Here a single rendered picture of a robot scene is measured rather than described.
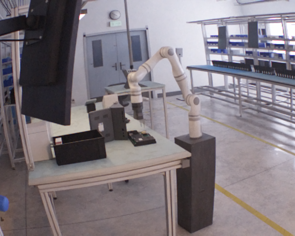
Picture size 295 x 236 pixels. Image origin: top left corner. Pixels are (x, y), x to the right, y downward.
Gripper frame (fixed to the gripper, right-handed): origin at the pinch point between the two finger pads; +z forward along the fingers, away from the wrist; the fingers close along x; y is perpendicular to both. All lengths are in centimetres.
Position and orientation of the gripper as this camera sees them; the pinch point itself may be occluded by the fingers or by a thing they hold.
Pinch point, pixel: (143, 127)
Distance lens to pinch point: 227.3
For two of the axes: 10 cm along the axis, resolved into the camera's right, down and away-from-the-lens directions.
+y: -9.0, 1.9, -4.0
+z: 1.0, 9.7, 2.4
